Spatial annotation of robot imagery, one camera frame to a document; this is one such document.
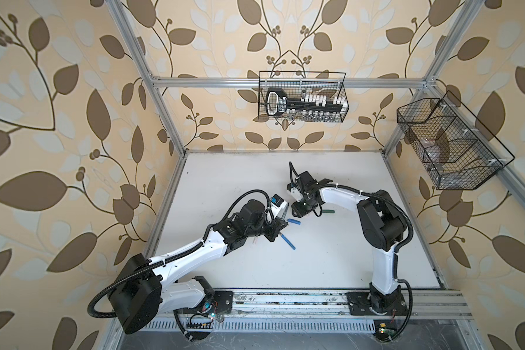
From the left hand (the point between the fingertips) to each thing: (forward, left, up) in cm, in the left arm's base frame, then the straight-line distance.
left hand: (287, 221), depth 77 cm
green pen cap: (+15, -20, -17) cm, 30 cm away
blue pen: (-1, -1, -16) cm, 16 cm away
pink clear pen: (-1, +13, -16) cm, 20 cm away
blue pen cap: (+8, -4, -15) cm, 18 cm away
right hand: (+12, -6, -16) cm, 21 cm away
